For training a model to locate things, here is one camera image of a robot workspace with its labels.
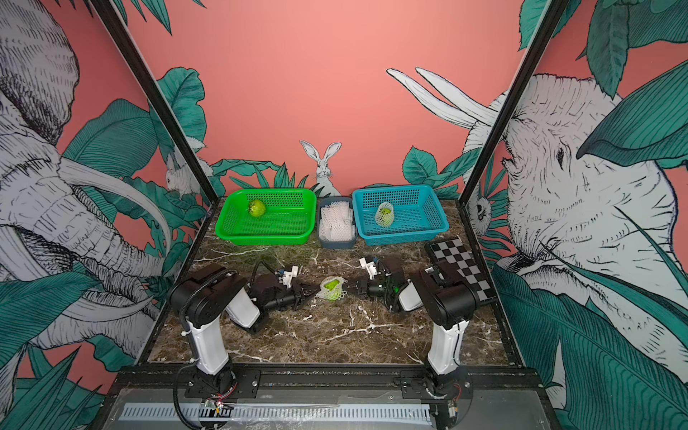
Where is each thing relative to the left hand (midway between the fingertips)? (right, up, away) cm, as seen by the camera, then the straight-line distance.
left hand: (323, 287), depth 87 cm
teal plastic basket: (+30, +25, +27) cm, 48 cm away
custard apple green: (+4, 0, -3) cm, 6 cm away
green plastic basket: (-27, +25, +27) cm, 46 cm away
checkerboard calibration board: (+49, +11, +14) cm, 52 cm away
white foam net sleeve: (+1, -1, -3) cm, 3 cm away
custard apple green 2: (-30, +28, +21) cm, 46 cm away
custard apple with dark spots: (+23, +24, +19) cm, 38 cm away
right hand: (+7, 0, 0) cm, 7 cm away
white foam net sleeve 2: (+23, +29, +20) cm, 42 cm away
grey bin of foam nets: (+4, +21, +18) cm, 28 cm away
